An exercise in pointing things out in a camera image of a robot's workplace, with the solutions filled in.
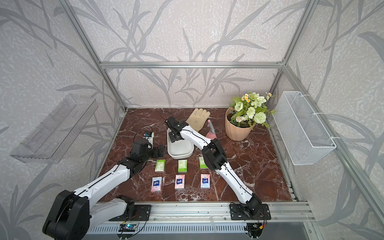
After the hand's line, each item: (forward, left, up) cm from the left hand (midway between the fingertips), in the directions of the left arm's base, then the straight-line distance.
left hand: (158, 145), depth 87 cm
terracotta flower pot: (+8, -47, +2) cm, 47 cm away
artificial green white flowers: (+10, -52, +21) cm, 57 cm away
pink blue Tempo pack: (-20, -1, -8) cm, 21 cm away
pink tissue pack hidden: (-18, -28, -7) cm, 34 cm away
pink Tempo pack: (-19, -14, -7) cm, 24 cm away
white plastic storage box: (+3, -11, -11) cm, 16 cm away
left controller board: (-39, +10, -11) cm, 42 cm away
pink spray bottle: (+5, -31, +4) cm, 32 cm away
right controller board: (-39, -52, -12) cm, 66 cm away
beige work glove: (+29, -22, -11) cm, 38 cm away
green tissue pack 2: (-10, -14, -8) cm, 19 cm away
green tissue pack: (-10, -1, -8) cm, 12 cm away
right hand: (+13, -7, -9) cm, 18 cm away
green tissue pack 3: (-9, -26, -7) cm, 29 cm away
